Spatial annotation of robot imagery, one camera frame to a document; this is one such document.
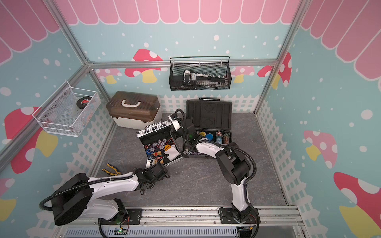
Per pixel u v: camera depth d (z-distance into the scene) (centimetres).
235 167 51
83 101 79
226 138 99
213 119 106
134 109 94
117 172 89
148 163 79
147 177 65
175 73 94
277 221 73
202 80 87
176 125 79
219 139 99
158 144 99
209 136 103
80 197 42
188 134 71
